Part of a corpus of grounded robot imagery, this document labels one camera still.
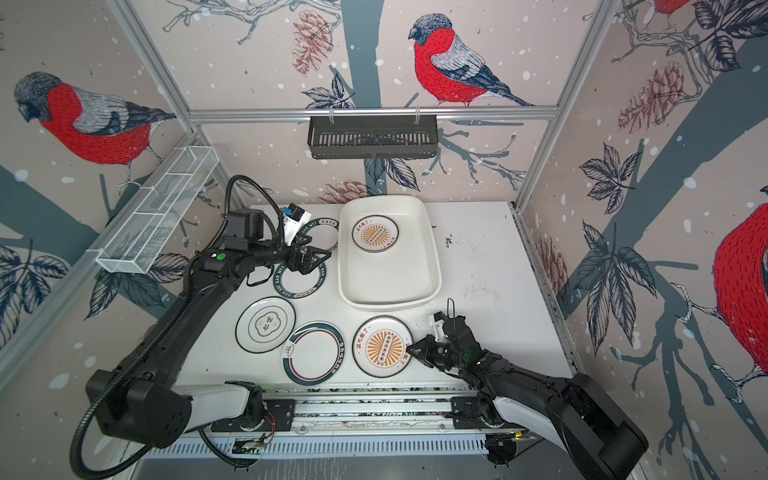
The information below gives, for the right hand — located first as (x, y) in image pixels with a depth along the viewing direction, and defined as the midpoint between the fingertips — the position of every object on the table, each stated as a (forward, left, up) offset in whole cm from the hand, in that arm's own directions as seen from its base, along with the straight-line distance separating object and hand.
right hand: (404, 354), depth 81 cm
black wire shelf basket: (+67, +13, +26) cm, 73 cm away
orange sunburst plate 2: (+2, +7, -1) cm, 8 cm away
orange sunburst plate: (+44, +12, +1) cm, 46 cm away
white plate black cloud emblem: (+8, +43, -1) cm, 44 cm away
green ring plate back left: (+46, +33, -1) cm, 57 cm away
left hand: (+17, +23, +27) cm, 39 cm away
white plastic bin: (+34, +6, +1) cm, 35 cm away
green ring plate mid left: (+18, +40, 0) cm, 44 cm away
